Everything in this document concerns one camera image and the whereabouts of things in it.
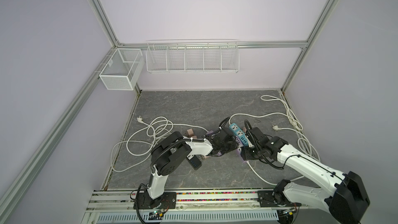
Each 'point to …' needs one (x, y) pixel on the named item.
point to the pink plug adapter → (190, 132)
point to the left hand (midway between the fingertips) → (239, 147)
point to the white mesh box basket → (123, 69)
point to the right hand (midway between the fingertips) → (246, 154)
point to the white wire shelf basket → (216, 55)
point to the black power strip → (195, 162)
